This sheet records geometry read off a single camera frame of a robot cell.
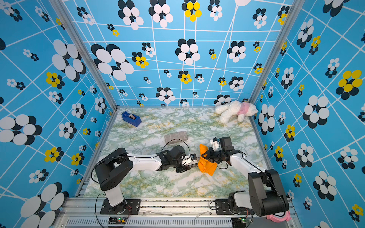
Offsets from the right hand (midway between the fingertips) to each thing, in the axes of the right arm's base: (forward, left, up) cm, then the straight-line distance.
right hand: (204, 156), depth 87 cm
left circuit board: (-33, +46, -7) cm, 57 cm away
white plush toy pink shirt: (+36, -29, +5) cm, 46 cm away
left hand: (-2, +8, -4) cm, 9 cm away
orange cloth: (-7, 0, +2) cm, 7 cm away
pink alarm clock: (-31, -38, -3) cm, 49 cm away
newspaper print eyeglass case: (-6, +7, -1) cm, 9 cm away
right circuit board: (-32, -16, -7) cm, 37 cm away
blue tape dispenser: (+29, +53, +2) cm, 60 cm away
